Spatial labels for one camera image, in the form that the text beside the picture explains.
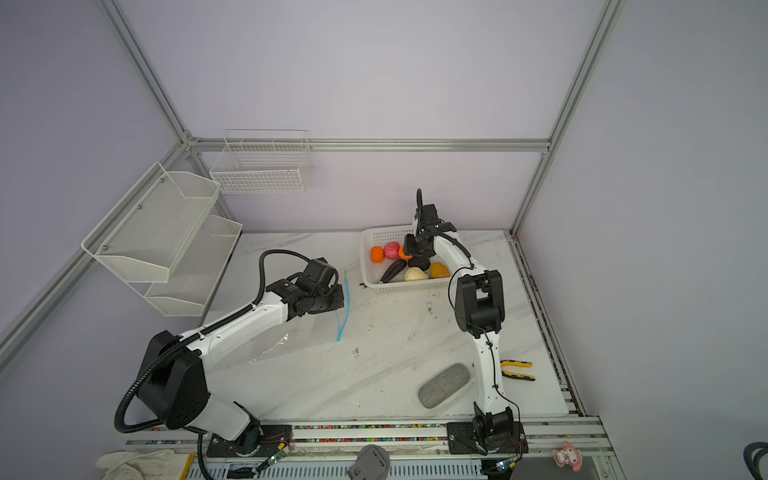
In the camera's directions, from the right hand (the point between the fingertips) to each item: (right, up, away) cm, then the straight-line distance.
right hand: (407, 246), depth 102 cm
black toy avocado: (+4, -5, +1) cm, 7 cm away
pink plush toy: (+37, -51, -33) cm, 71 cm away
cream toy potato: (+3, -9, -1) cm, 10 cm away
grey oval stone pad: (+9, -39, -22) cm, 46 cm away
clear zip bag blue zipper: (-31, -27, -12) cm, 43 cm away
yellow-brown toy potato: (+11, -8, -1) cm, 14 cm away
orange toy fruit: (-11, -3, +6) cm, 13 cm away
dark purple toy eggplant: (-5, -8, +2) cm, 9 cm away
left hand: (-21, -16, -16) cm, 31 cm away
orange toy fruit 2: (-2, -3, +2) cm, 4 cm away
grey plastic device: (-10, -53, -32) cm, 63 cm away
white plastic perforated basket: (-13, -8, +3) cm, 16 cm away
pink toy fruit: (-6, -1, +5) cm, 8 cm away
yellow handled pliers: (+31, -35, -18) cm, 49 cm away
